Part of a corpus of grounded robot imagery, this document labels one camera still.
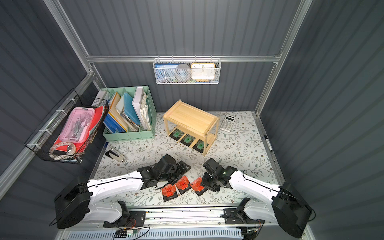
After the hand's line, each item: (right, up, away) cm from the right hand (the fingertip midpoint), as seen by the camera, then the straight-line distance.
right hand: (203, 184), depth 81 cm
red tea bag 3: (-4, -2, +3) cm, 5 cm away
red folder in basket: (-59, +23, -13) cm, 64 cm away
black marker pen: (+49, +20, +26) cm, 59 cm away
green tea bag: (-18, +26, +24) cm, 40 cm away
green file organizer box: (-45, +40, +14) cm, 62 cm away
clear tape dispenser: (-61, +21, -15) cm, 66 cm away
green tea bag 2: (-10, +23, +21) cm, 32 cm away
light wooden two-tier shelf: (-6, +31, +4) cm, 32 cm away
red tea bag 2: (-12, -2, +3) cm, 12 cm away
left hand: (-8, +8, -2) cm, 12 cm away
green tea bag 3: (-2, +19, +18) cm, 26 cm away
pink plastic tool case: (-62, +31, -10) cm, 70 cm away
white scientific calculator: (+20, +34, +31) cm, 50 cm away
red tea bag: (-19, -5, +1) cm, 20 cm away
